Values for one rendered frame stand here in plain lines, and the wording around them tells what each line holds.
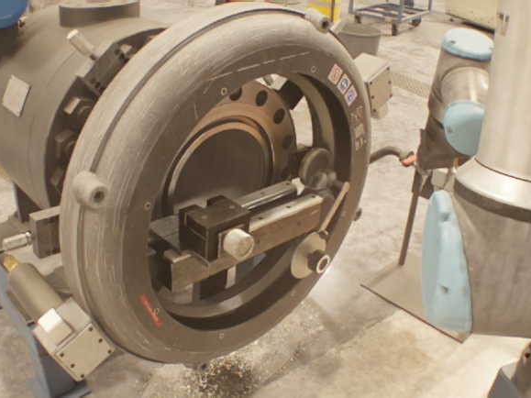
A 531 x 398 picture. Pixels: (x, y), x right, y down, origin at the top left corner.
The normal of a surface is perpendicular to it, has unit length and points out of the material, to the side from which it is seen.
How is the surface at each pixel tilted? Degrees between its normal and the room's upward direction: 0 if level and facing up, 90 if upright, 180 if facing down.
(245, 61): 90
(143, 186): 90
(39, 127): 69
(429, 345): 0
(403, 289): 0
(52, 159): 90
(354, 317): 0
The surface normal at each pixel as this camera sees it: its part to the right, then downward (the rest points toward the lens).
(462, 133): -0.25, 0.78
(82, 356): 0.70, 0.38
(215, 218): 0.08, -0.88
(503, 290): -0.17, 0.25
